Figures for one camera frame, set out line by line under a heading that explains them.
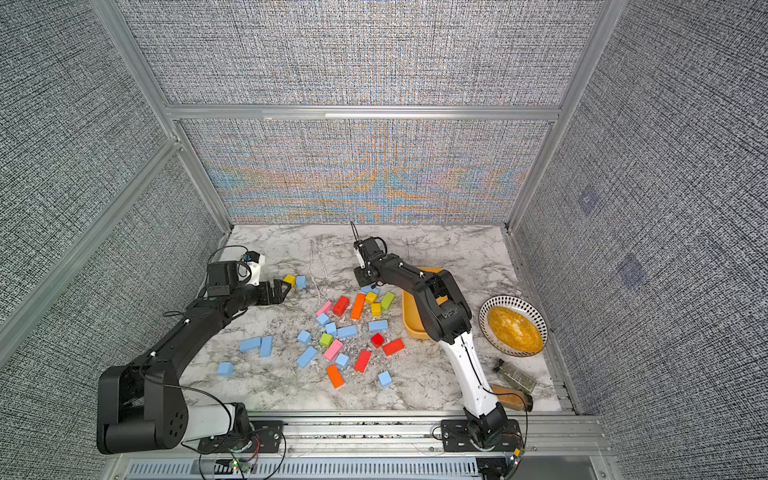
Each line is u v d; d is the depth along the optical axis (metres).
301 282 1.01
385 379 0.81
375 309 0.95
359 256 0.88
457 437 0.73
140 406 0.41
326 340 0.87
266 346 0.88
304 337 0.88
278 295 0.79
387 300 0.98
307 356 0.86
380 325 0.93
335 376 0.84
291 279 1.01
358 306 0.97
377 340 0.89
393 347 0.88
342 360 0.84
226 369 0.82
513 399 0.77
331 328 0.90
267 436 0.73
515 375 0.80
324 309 0.94
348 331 0.91
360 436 0.75
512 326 0.86
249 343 0.89
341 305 0.95
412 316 0.94
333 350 0.87
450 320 0.60
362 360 0.86
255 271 0.76
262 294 0.78
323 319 0.92
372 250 0.86
